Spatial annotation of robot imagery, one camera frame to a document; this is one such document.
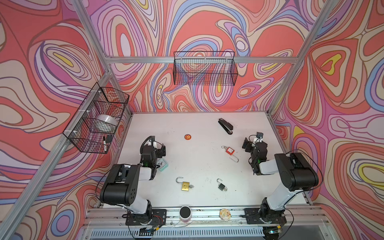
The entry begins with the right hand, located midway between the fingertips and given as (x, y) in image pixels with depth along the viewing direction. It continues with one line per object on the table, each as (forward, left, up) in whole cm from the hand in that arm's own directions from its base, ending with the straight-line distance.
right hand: (252, 141), depth 96 cm
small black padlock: (-27, +24, -4) cm, 36 cm away
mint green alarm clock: (-13, +58, -1) cm, 59 cm away
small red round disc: (+8, +43, -4) cm, 44 cm away
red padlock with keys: (-5, +15, -3) cm, 16 cm away
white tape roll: (-6, +81, +29) cm, 86 cm away
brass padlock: (-26, +44, -3) cm, 51 cm away
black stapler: (+16, +14, -2) cm, 21 cm away
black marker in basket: (-12, +82, +21) cm, 86 cm away
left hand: (-1, +63, +3) cm, 63 cm away
